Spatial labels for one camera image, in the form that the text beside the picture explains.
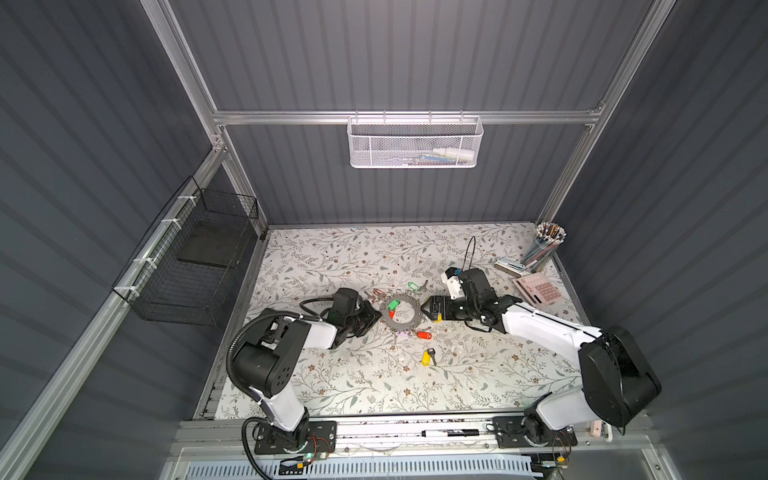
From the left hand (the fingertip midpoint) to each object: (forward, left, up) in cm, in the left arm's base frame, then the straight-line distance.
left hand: (384, 312), depth 94 cm
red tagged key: (-8, -12, -2) cm, 14 cm away
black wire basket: (-1, +50, +25) cm, 56 cm away
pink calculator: (+5, -52, +1) cm, 53 cm away
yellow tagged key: (-14, -12, -2) cm, 19 cm away
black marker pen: (-34, -15, -1) cm, 37 cm away
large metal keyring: (-3, -3, -2) cm, 5 cm away
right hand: (-4, -15, +6) cm, 17 cm away
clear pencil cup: (+15, -53, +16) cm, 57 cm away
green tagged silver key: (+10, -12, -1) cm, 15 cm away
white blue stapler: (+15, -46, +1) cm, 48 cm away
